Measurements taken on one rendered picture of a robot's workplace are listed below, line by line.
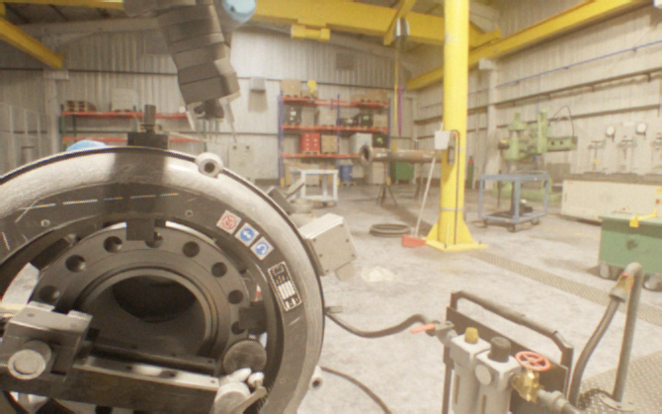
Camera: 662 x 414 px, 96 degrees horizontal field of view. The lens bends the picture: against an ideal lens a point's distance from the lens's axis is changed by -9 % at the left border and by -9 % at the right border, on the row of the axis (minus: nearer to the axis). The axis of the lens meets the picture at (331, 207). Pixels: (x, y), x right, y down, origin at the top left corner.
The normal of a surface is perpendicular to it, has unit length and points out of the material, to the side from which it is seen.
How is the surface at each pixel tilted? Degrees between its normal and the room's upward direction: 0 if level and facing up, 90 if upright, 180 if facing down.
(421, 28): 90
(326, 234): 90
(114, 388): 90
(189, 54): 122
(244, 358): 90
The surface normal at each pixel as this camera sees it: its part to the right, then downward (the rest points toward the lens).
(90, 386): 0.40, 0.11
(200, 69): -0.14, 0.46
